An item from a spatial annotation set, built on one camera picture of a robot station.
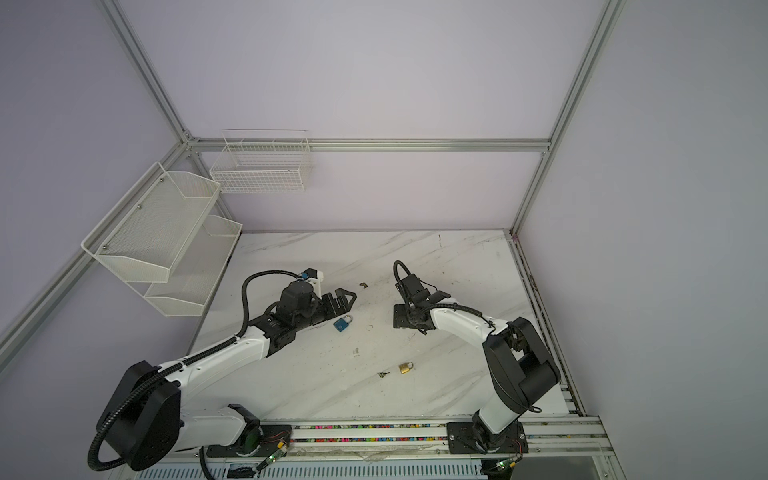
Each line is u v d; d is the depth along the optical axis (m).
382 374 0.84
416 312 0.66
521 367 0.45
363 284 1.04
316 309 0.67
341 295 0.76
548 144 0.93
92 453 0.37
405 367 0.86
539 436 0.76
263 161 0.95
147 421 0.41
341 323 0.93
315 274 0.79
